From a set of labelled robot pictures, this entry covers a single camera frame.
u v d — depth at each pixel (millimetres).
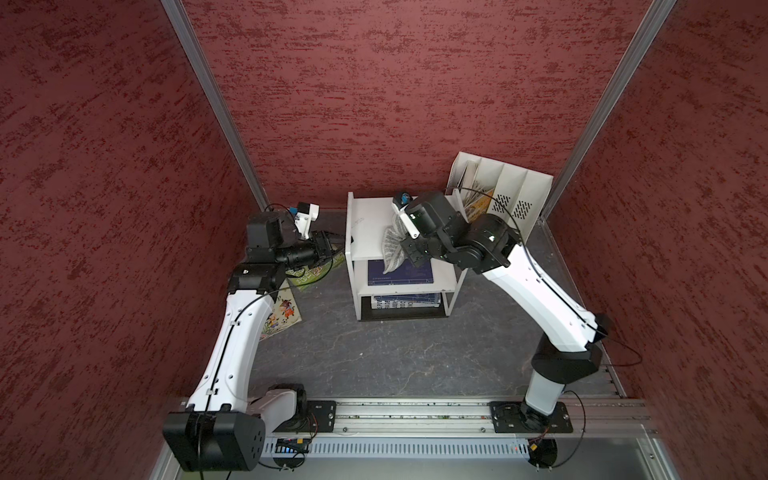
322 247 609
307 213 642
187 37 747
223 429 363
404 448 775
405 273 808
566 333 419
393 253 630
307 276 976
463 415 756
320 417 742
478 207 976
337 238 655
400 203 550
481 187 993
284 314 920
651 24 725
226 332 436
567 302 421
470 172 1001
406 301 897
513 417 742
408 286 793
